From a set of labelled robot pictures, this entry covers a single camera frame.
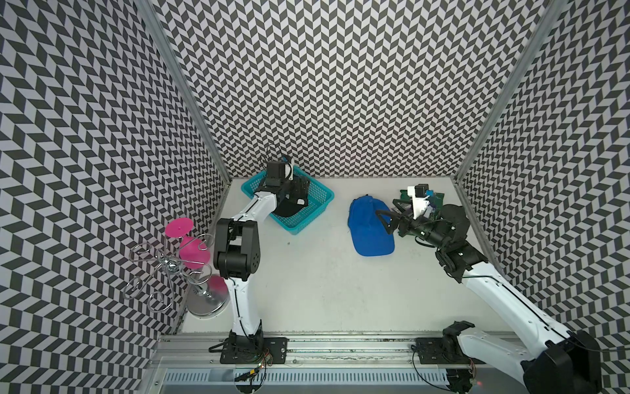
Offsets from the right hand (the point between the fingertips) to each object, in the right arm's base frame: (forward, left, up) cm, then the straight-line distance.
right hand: (384, 210), depth 73 cm
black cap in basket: (+26, +34, -24) cm, 49 cm away
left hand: (+25, +29, -13) cm, 41 cm away
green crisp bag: (+22, -29, -23) cm, 43 cm away
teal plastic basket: (+26, +21, -24) cm, 41 cm away
